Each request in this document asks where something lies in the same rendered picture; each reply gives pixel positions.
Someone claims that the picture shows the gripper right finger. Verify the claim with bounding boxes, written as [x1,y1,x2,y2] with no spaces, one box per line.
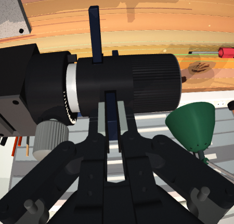
[116,100,234,224]

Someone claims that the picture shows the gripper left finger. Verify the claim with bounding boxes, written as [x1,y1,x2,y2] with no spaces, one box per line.
[0,101,109,224]

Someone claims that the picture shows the dark blue blade tab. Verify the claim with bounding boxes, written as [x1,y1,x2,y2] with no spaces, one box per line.
[105,91,122,154]

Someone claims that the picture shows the grey slatted rack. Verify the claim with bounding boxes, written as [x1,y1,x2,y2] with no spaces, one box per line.
[9,91,234,210]

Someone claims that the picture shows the grey knurled clamp knob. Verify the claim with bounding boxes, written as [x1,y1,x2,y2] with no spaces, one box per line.
[32,118,70,161]

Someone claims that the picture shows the black shutter barrel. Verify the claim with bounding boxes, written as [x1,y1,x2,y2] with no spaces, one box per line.
[75,53,183,118]

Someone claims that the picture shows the black framing projector body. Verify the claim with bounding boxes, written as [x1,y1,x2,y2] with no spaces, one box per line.
[0,43,82,137]

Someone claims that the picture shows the long dark blue shutter blade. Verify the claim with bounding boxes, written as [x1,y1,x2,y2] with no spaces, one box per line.
[88,5,104,64]

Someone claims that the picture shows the green desk lamp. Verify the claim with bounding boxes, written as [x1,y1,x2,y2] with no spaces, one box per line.
[164,101,234,182]

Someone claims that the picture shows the tan wooden rod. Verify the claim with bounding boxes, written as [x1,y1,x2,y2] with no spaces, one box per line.
[25,136,30,157]

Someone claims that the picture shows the grey speckled box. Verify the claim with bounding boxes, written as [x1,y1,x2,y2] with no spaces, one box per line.
[0,0,33,39]

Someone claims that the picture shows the red handled screwdriver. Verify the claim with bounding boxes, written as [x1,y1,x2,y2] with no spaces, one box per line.
[188,47,234,59]

